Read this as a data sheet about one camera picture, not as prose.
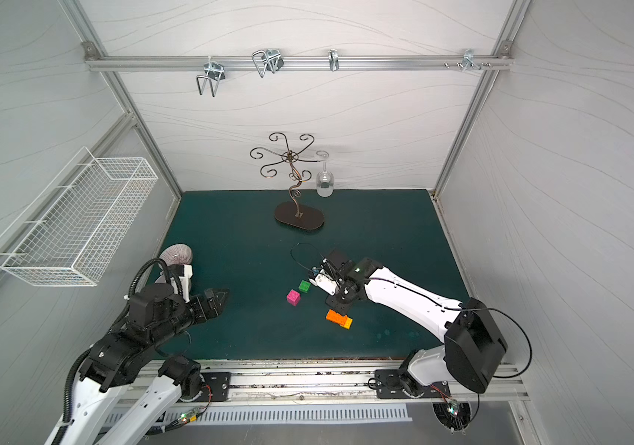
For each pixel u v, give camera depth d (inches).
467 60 30.3
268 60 30.1
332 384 29.6
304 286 35.8
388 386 28.3
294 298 33.9
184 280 24.5
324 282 28.9
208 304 24.3
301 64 30.8
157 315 20.0
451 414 28.5
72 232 27.0
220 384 28.9
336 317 33.1
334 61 30.8
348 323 33.1
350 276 22.7
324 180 37.6
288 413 27.7
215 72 30.9
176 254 38.7
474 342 16.2
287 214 43.6
